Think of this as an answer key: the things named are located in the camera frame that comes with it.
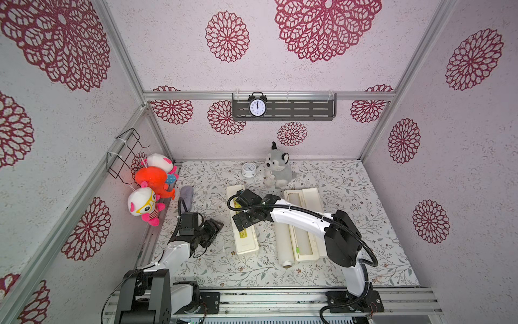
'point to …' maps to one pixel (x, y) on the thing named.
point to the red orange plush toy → (155, 178)
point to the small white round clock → (249, 170)
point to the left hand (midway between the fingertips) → (222, 228)
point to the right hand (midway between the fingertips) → (242, 217)
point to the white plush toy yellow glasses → (143, 202)
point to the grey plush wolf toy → (279, 170)
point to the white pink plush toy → (161, 161)
